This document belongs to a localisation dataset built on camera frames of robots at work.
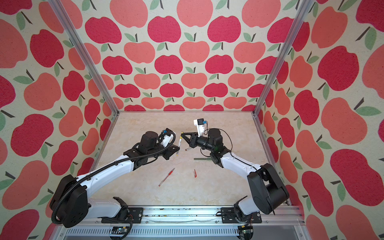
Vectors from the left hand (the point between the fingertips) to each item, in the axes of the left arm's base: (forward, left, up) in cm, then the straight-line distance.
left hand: (180, 148), depth 79 cm
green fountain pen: (+3, -14, -18) cm, 23 cm away
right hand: (+5, -3, +6) cm, 8 cm away
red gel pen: (-9, +9, -18) cm, 22 cm away
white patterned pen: (+10, -4, -17) cm, 20 cm away
